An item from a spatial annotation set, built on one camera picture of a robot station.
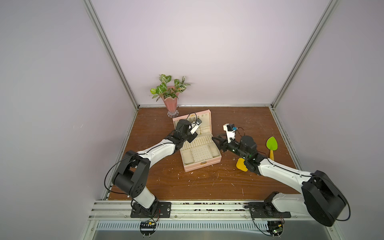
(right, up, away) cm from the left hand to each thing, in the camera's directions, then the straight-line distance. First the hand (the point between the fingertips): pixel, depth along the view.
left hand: (193, 127), depth 90 cm
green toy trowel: (+53, -12, +7) cm, 54 cm away
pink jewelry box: (+6, -14, -3) cm, 16 cm away
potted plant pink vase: (-17, +22, +10) cm, 30 cm away
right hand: (+13, -2, -12) cm, 18 cm away
